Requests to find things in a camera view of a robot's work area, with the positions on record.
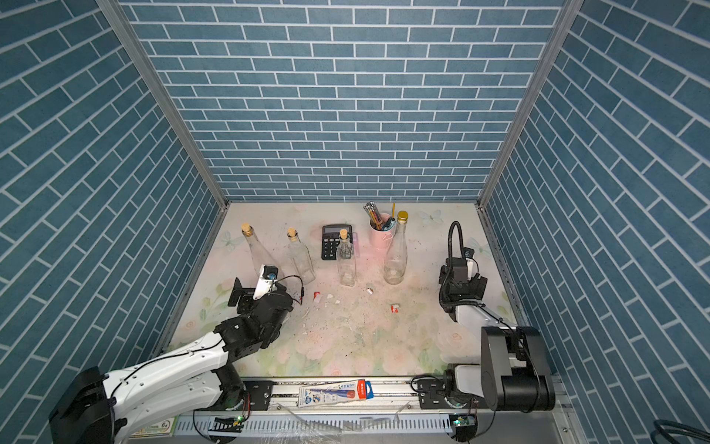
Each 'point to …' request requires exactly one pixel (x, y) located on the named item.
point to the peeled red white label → (316, 296)
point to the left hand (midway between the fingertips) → (263, 282)
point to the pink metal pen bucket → (381, 240)
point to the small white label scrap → (370, 290)
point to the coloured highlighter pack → (161, 429)
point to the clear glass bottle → (260, 254)
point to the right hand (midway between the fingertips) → (468, 274)
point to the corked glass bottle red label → (346, 260)
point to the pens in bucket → (376, 222)
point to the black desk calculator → (331, 239)
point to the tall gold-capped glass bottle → (396, 257)
